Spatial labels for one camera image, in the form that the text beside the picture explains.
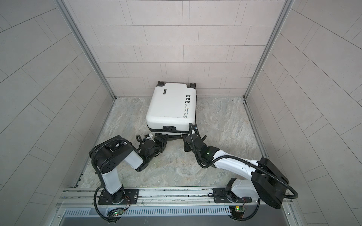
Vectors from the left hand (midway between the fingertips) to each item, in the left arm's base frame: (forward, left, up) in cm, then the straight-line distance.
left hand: (174, 134), depth 88 cm
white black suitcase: (+11, +1, +13) cm, 17 cm away
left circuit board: (-39, +25, -2) cm, 47 cm away
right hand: (-5, -7, +3) cm, 9 cm away
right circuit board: (-39, -33, -5) cm, 51 cm away
